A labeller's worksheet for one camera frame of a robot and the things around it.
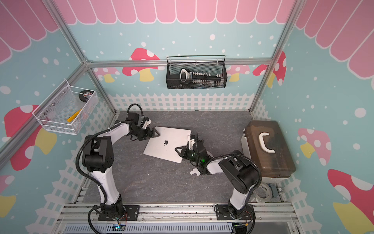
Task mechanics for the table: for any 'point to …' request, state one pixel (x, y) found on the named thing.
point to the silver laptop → (164, 146)
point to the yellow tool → (72, 117)
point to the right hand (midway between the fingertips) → (175, 149)
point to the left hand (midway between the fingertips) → (154, 137)
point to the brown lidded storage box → (264, 142)
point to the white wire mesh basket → (53, 114)
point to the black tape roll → (85, 95)
